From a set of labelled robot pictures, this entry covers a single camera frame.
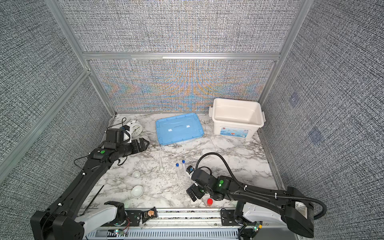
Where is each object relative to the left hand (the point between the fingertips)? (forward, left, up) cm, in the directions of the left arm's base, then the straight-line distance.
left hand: (143, 144), depth 80 cm
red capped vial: (-27, -34, -16) cm, 46 cm away
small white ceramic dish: (-10, +6, -16) cm, 20 cm away
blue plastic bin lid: (+24, -18, -17) cm, 35 cm away
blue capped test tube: (-10, -21, -3) cm, 24 cm away
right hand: (-19, -26, -12) cm, 34 cm away
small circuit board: (-30, -3, -16) cm, 35 cm away
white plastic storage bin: (+30, -62, -15) cm, 70 cm away
